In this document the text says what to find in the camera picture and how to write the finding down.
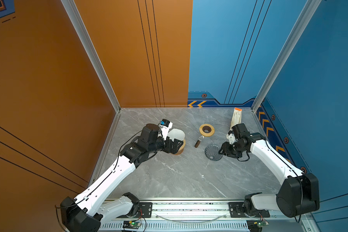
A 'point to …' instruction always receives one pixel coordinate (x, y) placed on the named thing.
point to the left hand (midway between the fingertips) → (176, 140)
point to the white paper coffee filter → (175, 133)
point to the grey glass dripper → (211, 152)
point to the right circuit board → (255, 225)
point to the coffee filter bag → (236, 117)
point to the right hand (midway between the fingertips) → (221, 153)
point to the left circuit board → (132, 224)
